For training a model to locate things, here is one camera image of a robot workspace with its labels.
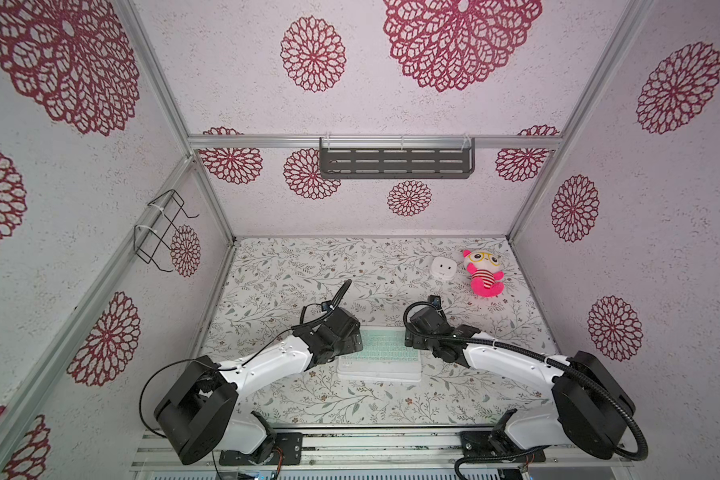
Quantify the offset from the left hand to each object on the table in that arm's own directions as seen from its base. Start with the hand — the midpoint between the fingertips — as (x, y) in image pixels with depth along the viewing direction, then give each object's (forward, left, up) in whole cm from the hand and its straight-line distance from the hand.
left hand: (346, 341), depth 87 cm
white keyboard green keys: (-3, -12, -4) cm, 12 cm away
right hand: (+3, -21, 0) cm, 22 cm away
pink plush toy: (+26, -48, 0) cm, 54 cm away
